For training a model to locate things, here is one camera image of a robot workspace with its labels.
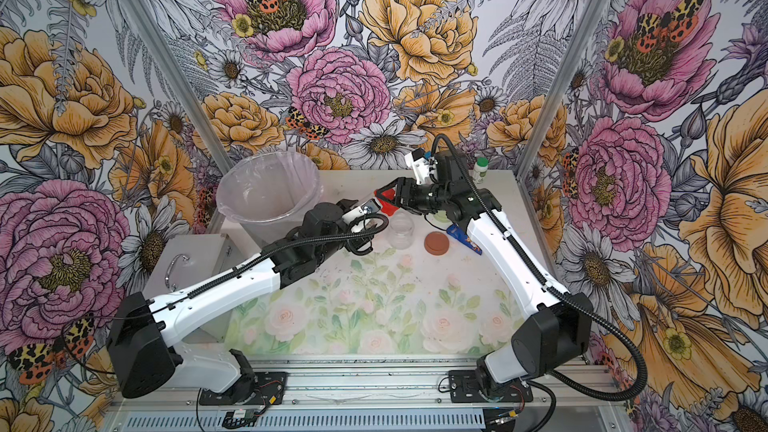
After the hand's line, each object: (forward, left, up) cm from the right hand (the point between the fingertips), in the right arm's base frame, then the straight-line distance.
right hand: (383, 204), depth 73 cm
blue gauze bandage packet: (+10, -24, -30) cm, 40 cm away
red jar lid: (-3, -1, +2) cm, 3 cm away
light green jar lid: (+21, -20, -33) cm, 44 cm away
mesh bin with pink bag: (+16, +35, -12) cm, 40 cm away
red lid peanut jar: (-7, +4, +1) cm, 9 cm away
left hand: (+1, +6, -7) cm, 9 cm away
